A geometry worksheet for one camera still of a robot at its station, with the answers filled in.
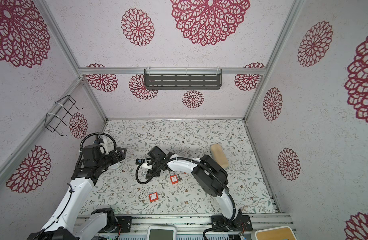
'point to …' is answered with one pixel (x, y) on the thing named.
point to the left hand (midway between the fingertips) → (120, 155)
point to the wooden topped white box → (280, 233)
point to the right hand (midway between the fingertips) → (148, 165)
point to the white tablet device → (161, 232)
